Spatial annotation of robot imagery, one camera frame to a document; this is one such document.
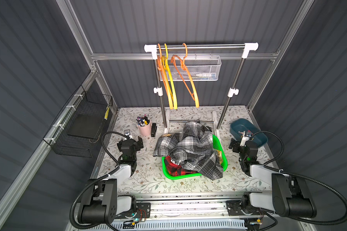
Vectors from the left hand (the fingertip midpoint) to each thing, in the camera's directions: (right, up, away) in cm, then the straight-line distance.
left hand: (132, 138), depth 88 cm
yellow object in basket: (-13, +16, -4) cm, 21 cm away
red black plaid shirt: (+26, -17, -7) cm, 31 cm away
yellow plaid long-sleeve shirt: (+53, -10, -5) cm, 54 cm away
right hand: (+69, -1, +2) cm, 69 cm away
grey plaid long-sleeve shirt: (+37, -4, -9) cm, 38 cm away
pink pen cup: (+6, +8, +9) cm, 13 cm away
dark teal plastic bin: (+74, +7, +20) cm, 77 cm away
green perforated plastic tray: (+53, -5, 0) cm, 53 cm away
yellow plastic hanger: (+14, +85, +94) cm, 128 cm away
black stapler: (+11, +4, +16) cm, 20 cm away
